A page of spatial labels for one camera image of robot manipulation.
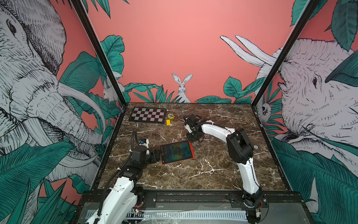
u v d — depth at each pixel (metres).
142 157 0.64
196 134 0.84
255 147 0.95
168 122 1.07
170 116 1.11
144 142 0.74
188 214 0.70
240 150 0.55
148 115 1.09
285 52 0.87
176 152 0.93
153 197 0.75
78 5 0.69
